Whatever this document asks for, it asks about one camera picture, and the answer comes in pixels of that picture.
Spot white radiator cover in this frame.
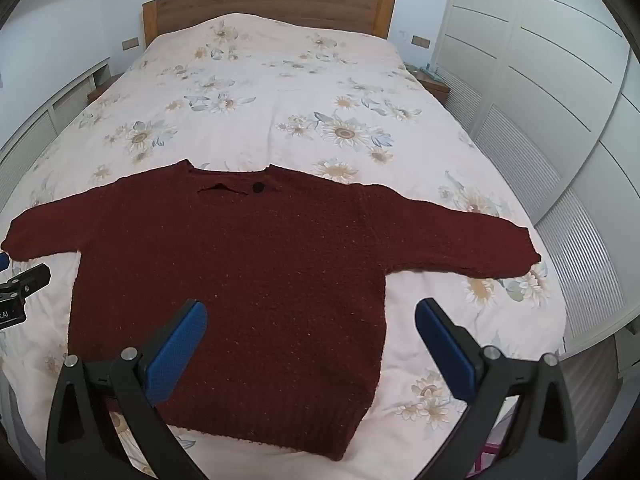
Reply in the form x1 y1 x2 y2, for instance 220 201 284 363
0 57 112 181

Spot wooden nightstand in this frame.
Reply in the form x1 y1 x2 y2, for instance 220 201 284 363
87 74 121 106
403 62 452 107

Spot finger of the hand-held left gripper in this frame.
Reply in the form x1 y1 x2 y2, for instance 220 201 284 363
0 252 52 297

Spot white wardrobe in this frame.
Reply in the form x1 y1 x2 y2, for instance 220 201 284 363
431 0 640 386

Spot wooden headboard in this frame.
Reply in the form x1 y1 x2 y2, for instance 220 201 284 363
142 0 397 51

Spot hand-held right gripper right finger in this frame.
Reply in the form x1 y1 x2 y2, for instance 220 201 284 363
415 298 579 480

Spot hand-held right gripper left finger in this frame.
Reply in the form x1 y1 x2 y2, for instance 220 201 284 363
45 299 209 480

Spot dark red knitted sweater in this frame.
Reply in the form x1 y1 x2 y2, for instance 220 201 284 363
1 159 542 463

